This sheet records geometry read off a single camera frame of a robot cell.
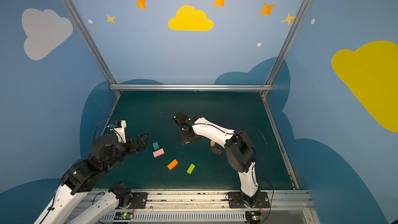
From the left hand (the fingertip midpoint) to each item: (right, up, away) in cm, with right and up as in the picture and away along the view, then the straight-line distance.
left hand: (142, 135), depth 68 cm
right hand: (+20, -5, +20) cm, 29 cm away
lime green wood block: (+21, -21, +16) cm, 34 cm away
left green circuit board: (-8, -37, +2) cm, 38 cm away
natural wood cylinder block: (+33, -9, +25) cm, 43 cm away
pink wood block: (+1, -14, +22) cm, 26 cm away
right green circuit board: (+53, -39, +2) cm, 65 cm away
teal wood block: (-1, -10, +22) cm, 24 cm away
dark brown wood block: (+36, -14, +22) cm, 44 cm away
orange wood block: (+10, -20, +17) cm, 28 cm away
